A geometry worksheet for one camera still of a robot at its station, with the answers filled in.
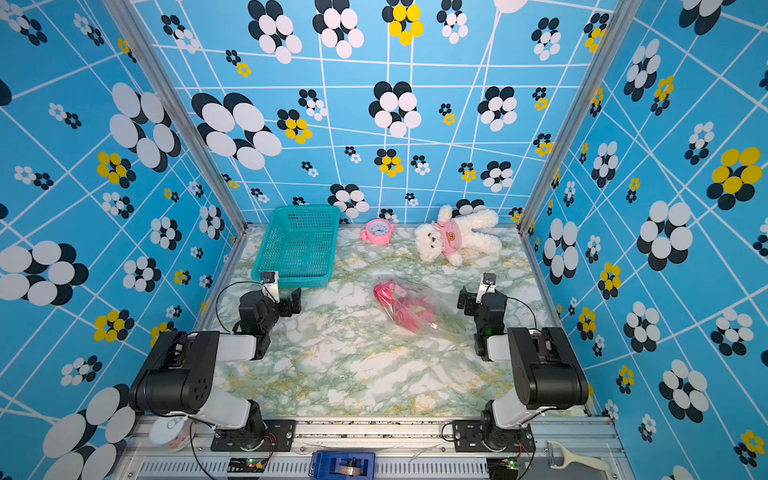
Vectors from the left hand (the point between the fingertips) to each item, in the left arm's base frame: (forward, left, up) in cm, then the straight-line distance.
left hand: (288, 286), depth 94 cm
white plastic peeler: (-44, -75, -6) cm, 87 cm away
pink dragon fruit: (-8, -37, +1) cm, 38 cm away
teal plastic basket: (+25, +3, -7) cm, 26 cm away
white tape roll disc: (-40, +20, -3) cm, 44 cm away
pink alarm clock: (+28, -27, -5) cm, 39 cm away
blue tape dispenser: (-46, -22, -5) cm, 51 cm away
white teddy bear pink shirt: (+20, -54, +2) cm, 57 cm away
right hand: (0, -63, 0) cm, 63 cm away
